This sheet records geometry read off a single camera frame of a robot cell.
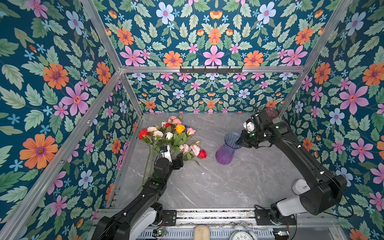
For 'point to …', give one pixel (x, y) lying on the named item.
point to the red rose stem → (202, 155)
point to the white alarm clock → (242, 233)
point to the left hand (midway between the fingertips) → (178, 150)
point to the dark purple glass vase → (272, 112)
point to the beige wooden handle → (201, 232)
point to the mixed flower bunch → (172, 132)
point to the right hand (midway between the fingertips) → (236, 141)
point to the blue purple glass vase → (225, 154)
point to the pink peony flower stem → (189, 152)
